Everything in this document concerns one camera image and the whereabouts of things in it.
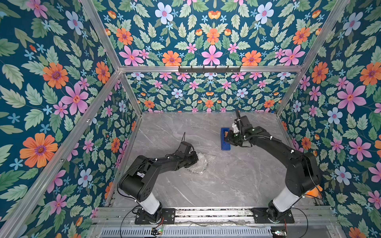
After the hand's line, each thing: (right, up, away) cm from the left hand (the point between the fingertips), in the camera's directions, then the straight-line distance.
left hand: (201, 157), depth 93 cm
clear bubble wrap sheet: (+2, -1, -2) cm, 3 cm away
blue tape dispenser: (+16, +8, +1) cm, 17 cm away
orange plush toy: (+59, -15, -17) cm, 64 cm away
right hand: (+15, +13, -4) cm, 20 cm away
